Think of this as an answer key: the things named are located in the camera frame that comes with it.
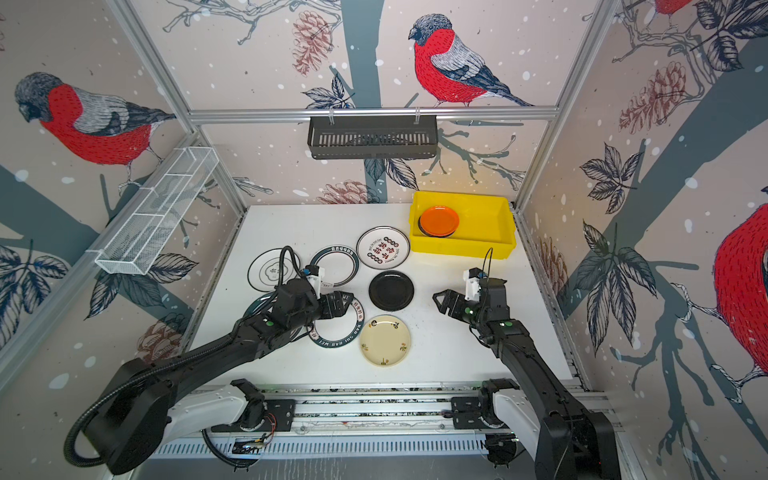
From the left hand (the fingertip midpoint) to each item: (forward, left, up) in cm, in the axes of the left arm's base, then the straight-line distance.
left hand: (342, 298), depth 82 cm
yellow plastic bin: (+36, -41, -9) cm, 55 cm away
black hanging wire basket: (+56, -8, +16) cm, 59 cm away
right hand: (-1, -28, -2) cm, 28 cm away
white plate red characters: (+26, -11, -10) cm, 30 cm away
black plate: (+8, -14, -11) cm, 19 cm away
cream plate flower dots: (-7, -12, -13) cm, 19 cm away
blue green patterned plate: (+35, -25, -8) cm, 44 cm away
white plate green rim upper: (+20, +4, -13) cm, 24 cm away
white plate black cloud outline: (+17, +31, -11) cm, 37 cm away
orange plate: (+37, -33, -9) cm, 51 cm away
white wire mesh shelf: (+15, +49, +20) cm, 55 cm away
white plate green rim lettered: (-5, +2, -11) cm, 12 cm away
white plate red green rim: (+3, +29, -11) cm, 31 cm away
